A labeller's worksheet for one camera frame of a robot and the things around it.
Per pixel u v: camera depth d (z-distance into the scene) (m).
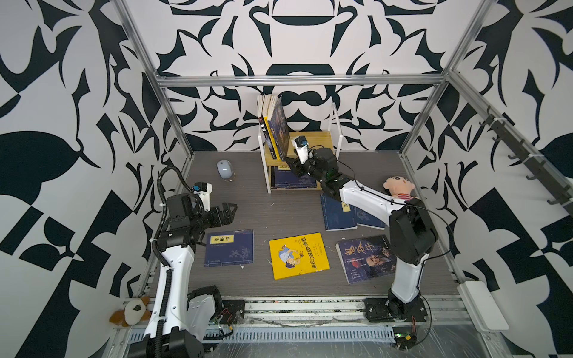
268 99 0.81
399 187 0.97
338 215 0.97
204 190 0.70
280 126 0.91
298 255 0.85
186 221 0.58
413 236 0.50
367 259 0.85
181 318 0.41
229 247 0.88
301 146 0.73
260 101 0.81
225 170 1.04
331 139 0.99
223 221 0.69
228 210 0.70
